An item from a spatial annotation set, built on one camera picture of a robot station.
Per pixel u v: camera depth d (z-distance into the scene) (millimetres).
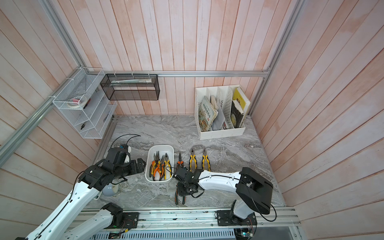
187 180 634
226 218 732
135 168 655
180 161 928
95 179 479
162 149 988
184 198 790
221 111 936
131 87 1040
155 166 900
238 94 964
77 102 688
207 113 990
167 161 928
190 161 932
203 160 944
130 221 731
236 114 974
